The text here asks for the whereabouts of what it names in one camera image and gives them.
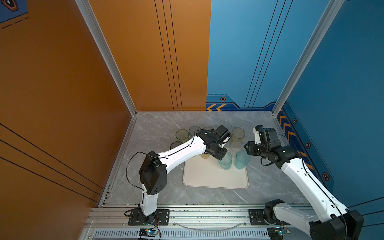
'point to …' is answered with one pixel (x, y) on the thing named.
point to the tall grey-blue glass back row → (193, 129)
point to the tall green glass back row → (182, 135)
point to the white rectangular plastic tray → (202, 172)
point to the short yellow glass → (205, 155)
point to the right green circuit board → (277, 233)
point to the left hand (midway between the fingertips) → (222, 153)
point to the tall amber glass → (238, 135)
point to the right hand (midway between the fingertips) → (246, 146)
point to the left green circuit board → (148, 232)
